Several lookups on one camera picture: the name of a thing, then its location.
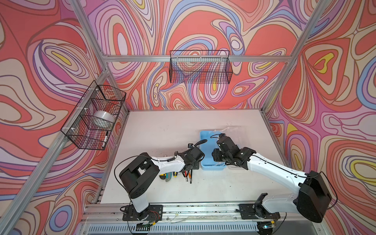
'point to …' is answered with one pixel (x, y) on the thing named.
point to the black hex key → (191, 176)
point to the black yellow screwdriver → (175, 176)
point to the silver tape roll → (104, 115)
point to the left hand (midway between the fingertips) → (197, 163)
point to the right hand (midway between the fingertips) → (216, 157)
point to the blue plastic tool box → (208, 163)
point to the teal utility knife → (168, 176)
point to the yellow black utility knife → (162, 176)
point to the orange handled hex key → (190, 176)
